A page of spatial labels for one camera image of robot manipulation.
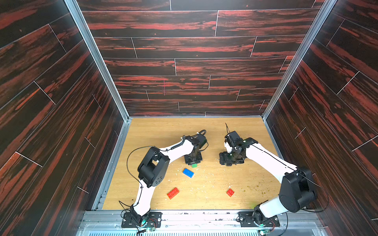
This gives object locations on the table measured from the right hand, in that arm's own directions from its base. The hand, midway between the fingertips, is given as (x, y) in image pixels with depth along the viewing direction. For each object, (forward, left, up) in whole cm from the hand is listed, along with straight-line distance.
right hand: (229, 159), depth 87 cm
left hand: (0, +19, -6) cm, 19 cm away
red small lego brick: (-17, 0, -7) cm, 18 cm away
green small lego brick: (-2, +21, -5) cm, 22 cm away
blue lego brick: (-7, +25, -6) cm, 27 cm away
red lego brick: (-19, +32, -6) cm, 38 cm away
